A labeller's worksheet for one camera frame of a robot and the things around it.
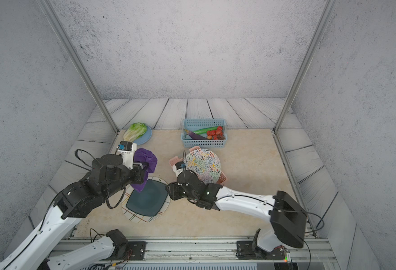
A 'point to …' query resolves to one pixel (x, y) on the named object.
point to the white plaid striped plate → (142, 218)
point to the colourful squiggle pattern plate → (205, 163)
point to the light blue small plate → (144, 138)
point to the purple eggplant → (194, 135)
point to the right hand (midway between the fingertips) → (168, 187)
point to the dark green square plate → (150, 200)
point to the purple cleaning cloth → (144, 155)
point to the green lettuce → (135, 131)
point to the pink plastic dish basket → (175, 160)
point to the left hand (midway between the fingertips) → (150, 164)
